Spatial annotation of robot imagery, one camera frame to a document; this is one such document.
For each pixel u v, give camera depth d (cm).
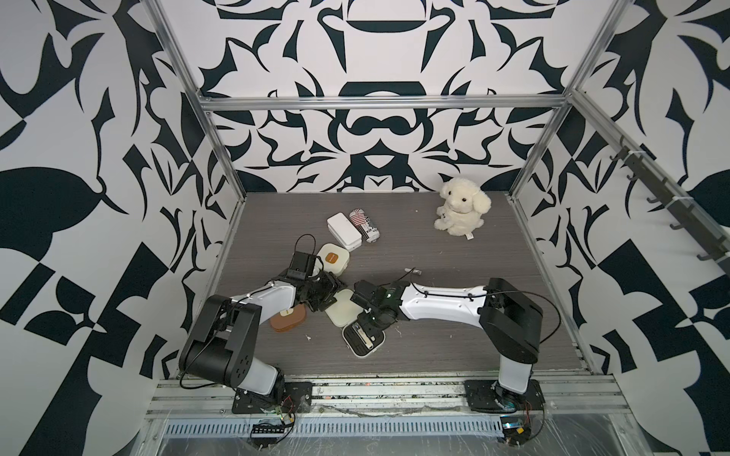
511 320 48
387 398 76
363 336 83
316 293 78
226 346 44
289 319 86
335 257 99
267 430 73
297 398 75
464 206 94
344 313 88
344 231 103
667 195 60
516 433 71
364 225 105
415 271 98
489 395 74
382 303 64
